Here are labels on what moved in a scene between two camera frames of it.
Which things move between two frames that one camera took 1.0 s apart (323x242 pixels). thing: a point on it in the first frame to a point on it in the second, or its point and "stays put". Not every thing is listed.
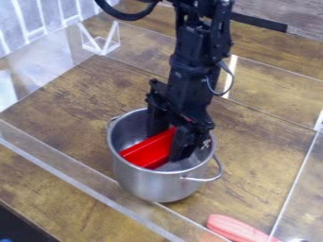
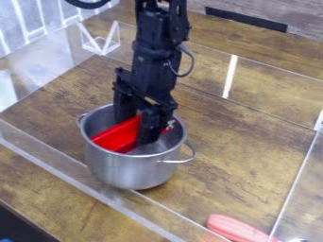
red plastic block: [150, 152] to [121, 137]
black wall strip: [259, 22] stays put
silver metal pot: [173, 183] to [150, 163]
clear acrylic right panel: [299, 223] stays put
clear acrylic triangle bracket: [101, 45] stays put
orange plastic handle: [237, 231] stays put
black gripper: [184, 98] to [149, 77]
